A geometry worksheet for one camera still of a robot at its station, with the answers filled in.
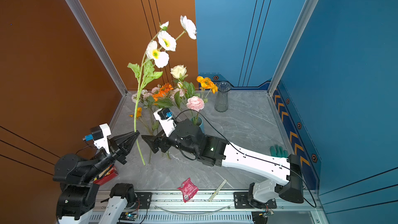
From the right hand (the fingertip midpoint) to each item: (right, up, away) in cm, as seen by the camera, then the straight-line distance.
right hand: (150, 129), depth 57 cm
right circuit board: (+46, -42, +13) cm, 64 cm away
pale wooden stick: (+26, -34, +20) cm, 47 cm away
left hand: (-3, -1, -2) cm, 4 cm away
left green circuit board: (-15, -42, +13) cm, 46 cm away
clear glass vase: (+33, +10, +59) cm, 68 cm away
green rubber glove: (+62, -17, +30) cm, 71 cm away
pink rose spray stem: (-22, +14, +56) cm, 61 cm away
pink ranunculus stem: (+16, +9, +12) cm, 22 cm away
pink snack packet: (+12, -33, +19) cm, 40 cm away
